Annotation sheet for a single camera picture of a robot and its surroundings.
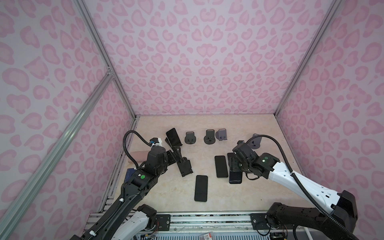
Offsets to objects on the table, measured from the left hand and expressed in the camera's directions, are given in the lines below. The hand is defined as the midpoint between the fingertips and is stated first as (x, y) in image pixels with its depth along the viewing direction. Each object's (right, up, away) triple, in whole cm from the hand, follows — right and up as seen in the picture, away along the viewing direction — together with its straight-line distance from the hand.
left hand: (175, 148), depth 76 cm
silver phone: (+26, -13, +16) cm, 33 cm away
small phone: (+32, -16, +5) cm, 36 cm away
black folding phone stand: (+1, 0, -7) cm, 7 cm away
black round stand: (+28, +6, +30) cm, 41 cm away
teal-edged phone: (+13, -24, +8) cm, 29 cm away
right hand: (+30, -8, +2) cm, 32 cm away
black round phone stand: (+19, +3, +25) cm, 32 cm away
